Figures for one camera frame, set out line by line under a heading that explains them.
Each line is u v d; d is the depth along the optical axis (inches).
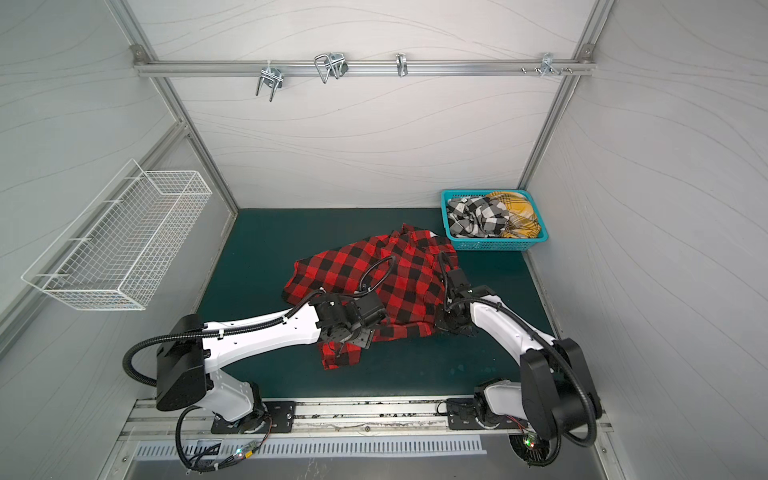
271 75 30.8
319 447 27.7
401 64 30.6
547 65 30.1
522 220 40.8
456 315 25.1
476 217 42.4
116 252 26.7
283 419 28.9
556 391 16.3
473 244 40.8
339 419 29.5
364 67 30.6
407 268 40.9
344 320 21.6
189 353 16.2
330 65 30.1
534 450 28.5
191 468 26.5
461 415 29.0
